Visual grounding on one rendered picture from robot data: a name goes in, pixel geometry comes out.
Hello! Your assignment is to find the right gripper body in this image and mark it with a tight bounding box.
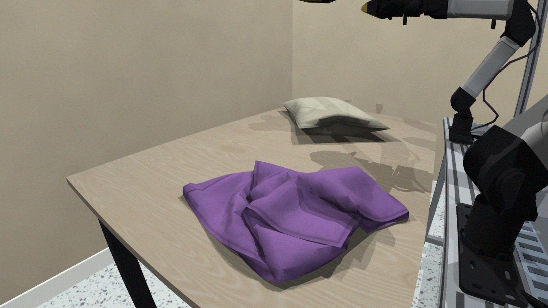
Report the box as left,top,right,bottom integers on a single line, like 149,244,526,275
367,0,404,20

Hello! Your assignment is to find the cream pillow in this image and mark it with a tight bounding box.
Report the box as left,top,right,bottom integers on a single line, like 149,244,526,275
281,97,390,135

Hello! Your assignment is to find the purple cloth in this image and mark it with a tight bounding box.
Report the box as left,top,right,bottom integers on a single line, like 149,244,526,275
183,160,409,283

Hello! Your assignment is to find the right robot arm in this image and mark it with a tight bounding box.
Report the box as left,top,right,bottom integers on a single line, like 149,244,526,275
402,0,536,145

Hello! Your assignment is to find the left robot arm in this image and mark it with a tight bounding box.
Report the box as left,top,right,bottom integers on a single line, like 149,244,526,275
456,94,548,308

